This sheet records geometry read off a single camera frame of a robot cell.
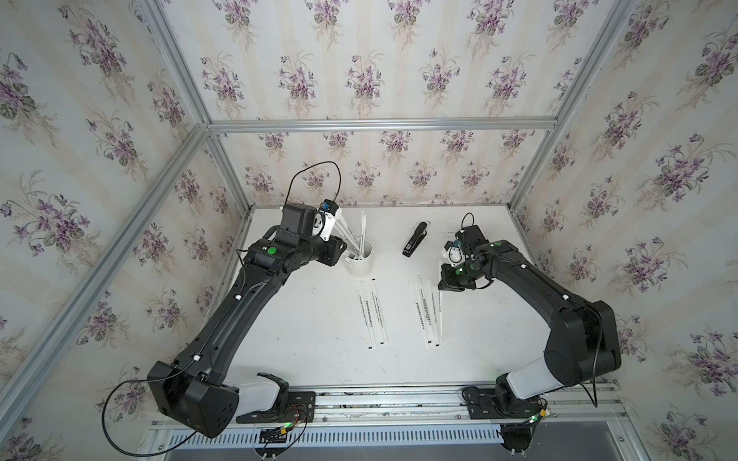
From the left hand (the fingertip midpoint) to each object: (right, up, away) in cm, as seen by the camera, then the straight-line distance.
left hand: (343, 244), depth 74 cm
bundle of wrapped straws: (-1, +4, +19) cm, 19 cm away
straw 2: (+7, -21, +18) cm, 29 cm away
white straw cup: (+4, -7, +18) cm, 20 cm away
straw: (+23, -24, +16) cm, 37 cm away
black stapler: (+24, 0, +31) cm, 39 cm away
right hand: (+29, -13, +11) cm, 34 cm away
